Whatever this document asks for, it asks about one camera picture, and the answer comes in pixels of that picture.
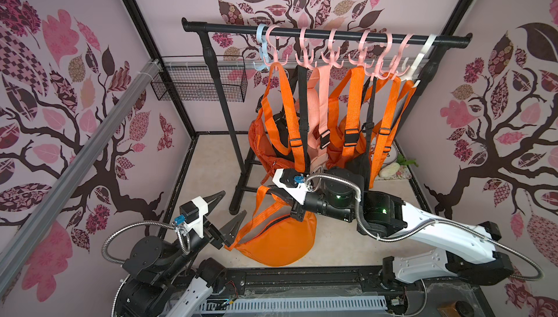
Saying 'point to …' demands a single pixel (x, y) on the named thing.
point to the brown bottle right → (457, 309)
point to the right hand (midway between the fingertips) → (270, 183)
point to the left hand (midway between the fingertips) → (235, 206)
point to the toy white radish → (391, 169)
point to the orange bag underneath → (282, 241)
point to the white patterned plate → (391, 155)
